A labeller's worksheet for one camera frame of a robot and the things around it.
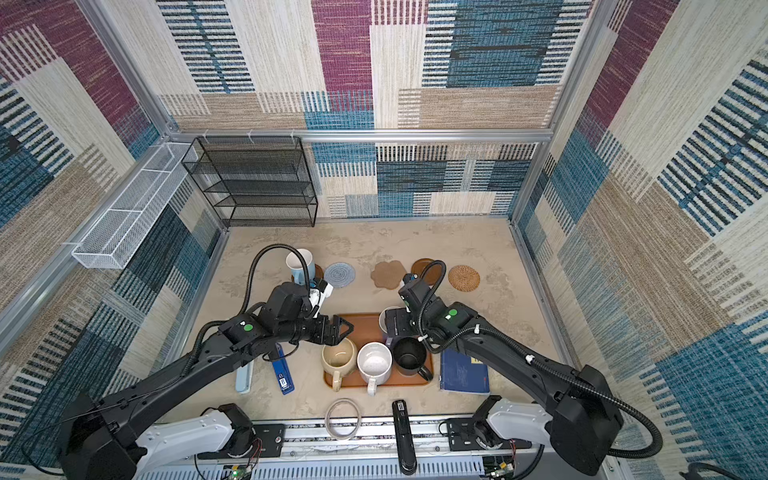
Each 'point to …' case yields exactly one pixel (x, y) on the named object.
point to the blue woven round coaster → (340, 274)
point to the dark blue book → (457, 373)
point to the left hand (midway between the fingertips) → (342, 321)
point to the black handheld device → (407, 457)
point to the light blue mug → (297, 272)
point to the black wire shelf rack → (256, 181)
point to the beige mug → (339, 360)
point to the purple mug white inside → (382, 323)
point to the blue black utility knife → (283, 371)
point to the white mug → (374, 362)
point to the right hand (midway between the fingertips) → (404, 323)
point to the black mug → (409, 356)
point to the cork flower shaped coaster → (388, 275)
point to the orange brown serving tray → (367, 329)
